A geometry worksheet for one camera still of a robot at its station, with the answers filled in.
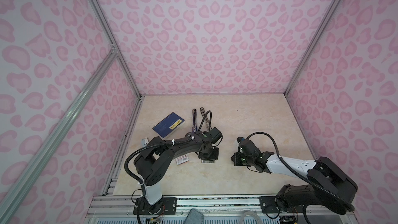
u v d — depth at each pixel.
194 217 0.68
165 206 0.73
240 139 0.82
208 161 0.79
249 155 0.69
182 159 0.88
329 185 0.42
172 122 1.04
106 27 0.82
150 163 0.48
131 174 0.47
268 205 0.73
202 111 1.10
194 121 1.04
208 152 0.74
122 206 0.75
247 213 0.71
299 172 0.46
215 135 0.72
